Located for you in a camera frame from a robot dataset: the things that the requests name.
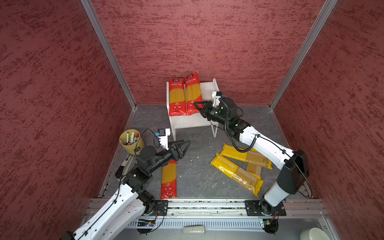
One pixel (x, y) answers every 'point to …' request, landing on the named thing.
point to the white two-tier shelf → (195, 120)
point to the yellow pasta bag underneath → (255, 170)
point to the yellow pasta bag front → (233, 171)
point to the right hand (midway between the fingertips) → (191, 106)
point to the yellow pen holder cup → (132, 141)
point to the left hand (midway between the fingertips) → (188, 145)
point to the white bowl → (313, 233)
